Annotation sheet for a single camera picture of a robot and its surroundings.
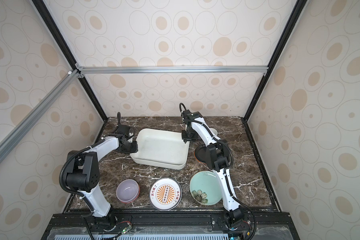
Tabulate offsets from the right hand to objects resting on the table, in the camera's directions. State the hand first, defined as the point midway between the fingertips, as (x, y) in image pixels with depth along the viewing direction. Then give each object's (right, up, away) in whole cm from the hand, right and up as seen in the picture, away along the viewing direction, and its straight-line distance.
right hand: (187, 140), depth 98 cm
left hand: (-30, -3, -3) cm, 30 cm away
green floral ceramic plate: (+10, -26, -14) cm, 31 cm away
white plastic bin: (-17, -6, +4) cm, 19 cm away
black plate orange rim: (+9, -9, 0) cm, 13 cm away
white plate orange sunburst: (-12, -28, -17) cm, 35 cm away
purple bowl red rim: (-33, -26, -18) cm, 46 cm away
